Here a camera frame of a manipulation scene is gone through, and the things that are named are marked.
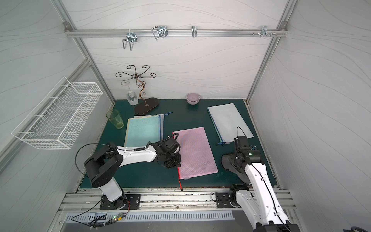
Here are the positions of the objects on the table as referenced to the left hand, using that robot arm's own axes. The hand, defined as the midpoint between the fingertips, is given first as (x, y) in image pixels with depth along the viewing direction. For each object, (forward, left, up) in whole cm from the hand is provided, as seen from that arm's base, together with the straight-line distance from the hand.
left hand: (182, 166), depth 85 cm
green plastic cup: (+31, +49, +9) cm, 59 cm away
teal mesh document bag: (+26, +31, -2) cm, 41 cm away
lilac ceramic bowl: (+56, -6, +2) cm, 56 cm away
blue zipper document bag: (+35, -33, -2) cm, 48 cm away
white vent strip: (-26, +30, +1) cm, 40 cm away
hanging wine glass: (+38, +35, +21) cm, 55 cm away
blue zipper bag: (+34, +18, 0) cm, 38 cm away
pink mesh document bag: (+5, -8, +2) cm, 10 cm away
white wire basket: (+8, +60, +30) cm, 68 cm away
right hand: (0, -30, +8) cm, 31 cm away
